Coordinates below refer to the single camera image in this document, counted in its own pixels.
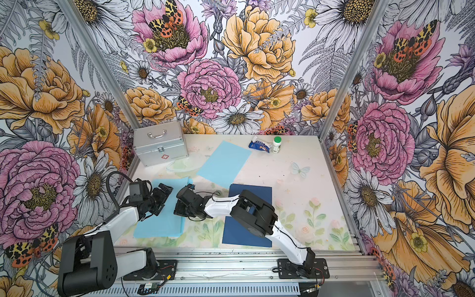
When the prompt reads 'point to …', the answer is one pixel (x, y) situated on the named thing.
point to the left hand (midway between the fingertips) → (170, 199)
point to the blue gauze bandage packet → (256, 143)
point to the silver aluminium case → (161, 143)
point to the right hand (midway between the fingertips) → (175, 215)
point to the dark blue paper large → (238, 233)
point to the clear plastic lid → (187, 166)
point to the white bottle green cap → (276, 145)
